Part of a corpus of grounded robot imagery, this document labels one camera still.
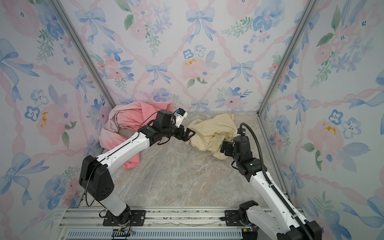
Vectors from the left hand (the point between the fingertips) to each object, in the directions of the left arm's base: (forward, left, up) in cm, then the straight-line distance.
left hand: (190, 128), depth 81 cm
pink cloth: (+20, +38, -10) cm, 44 cm away
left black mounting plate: (-40, +27, -15) cm, 51 cm away
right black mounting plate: (-39, -22, -22) cm, 50 cm away
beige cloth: (+8, -13, -14) cm, 20 cm away
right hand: (-6, -22, -4) cm, 23 cm away
